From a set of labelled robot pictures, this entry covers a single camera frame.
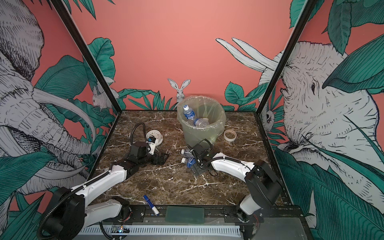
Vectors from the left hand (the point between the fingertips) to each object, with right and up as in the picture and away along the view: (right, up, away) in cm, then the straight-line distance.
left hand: (163, 152), depth 85 cm
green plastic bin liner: (+24, +27, +9) cm, 38 cm away
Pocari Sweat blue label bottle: (+15, -6, +2) cm, 17 cm away
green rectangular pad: (+14, -29, -12) cm, 34 cm away
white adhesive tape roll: (+44, +12, +22) cm, 51 cm away
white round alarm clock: (-9, +9, +17) cm, 21 cm away
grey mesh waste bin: (+24, +27, +9) cm, 38 cm away
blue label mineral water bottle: (+15, +23, +3) cm, 27 cm away
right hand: (+21, -8, +1) cm, 22 cm away
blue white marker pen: (-3, -27, -10) cm, 29 cm away
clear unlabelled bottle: (+14, -2, +9) cm, 16 cm away
